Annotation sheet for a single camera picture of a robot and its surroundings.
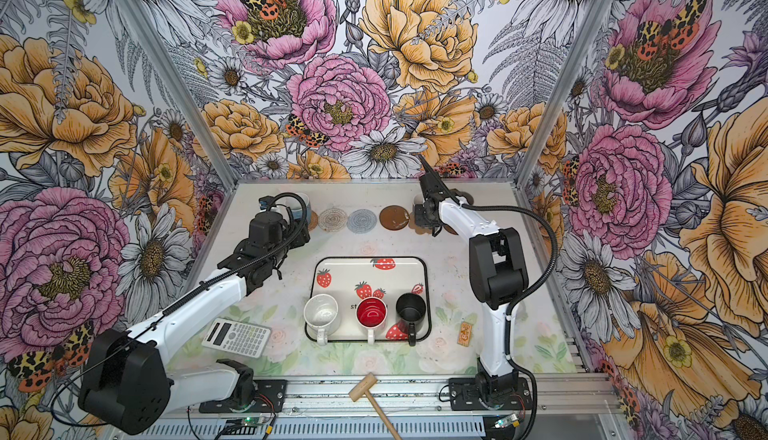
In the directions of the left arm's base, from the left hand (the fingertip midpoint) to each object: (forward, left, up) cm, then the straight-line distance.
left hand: (297, 231), depth 86 cm
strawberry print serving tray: (-6, -14, -17) cm, 23 cm away
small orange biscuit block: (-24, -47, -16) cm, 55 cm away
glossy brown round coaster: (+17, -28, -16) cm, 37 cm away
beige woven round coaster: (+17, -6, -16) cm, 24 cm away
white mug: (-19, -7, -16) cm, 25 cm away
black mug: (-17, -32, -14) cm, 39 cm away
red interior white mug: (-18, -21, -15) cm, 31 cm away
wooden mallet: (-36, -20, -15) cm, 44 cm away
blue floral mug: (-6, -6, +19) cm, 21 cm away
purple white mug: (+7, -35, +1) cm, 36 cm away
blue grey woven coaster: (+16, -17, -16) cm, 28 cm away
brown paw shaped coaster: (+13, -37, -17) cm, 43 cm away
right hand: (+9, -38, -9) cm, 40 cm away
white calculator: (-24, +15, -16) cm, 32 cm away
